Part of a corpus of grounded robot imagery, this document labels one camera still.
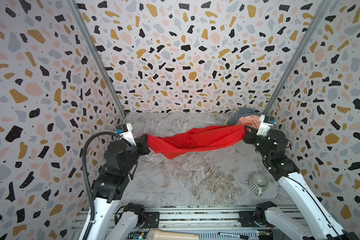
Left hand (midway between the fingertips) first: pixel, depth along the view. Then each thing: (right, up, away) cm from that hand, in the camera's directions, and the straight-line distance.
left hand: (147, 132), depth 64 cm
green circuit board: (-7, -48, +7) cm, 49 cm away
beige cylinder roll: (+3, -45, +3) cm, 46 cm away
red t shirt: (+22, -5, +43) cm, 49 cm away
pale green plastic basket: (+53, +16, +52) cm, 76 cm away
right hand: (+44, +4, +8) cm, 45 cm away
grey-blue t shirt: (+57, +14, +49) cm, 77 cm away
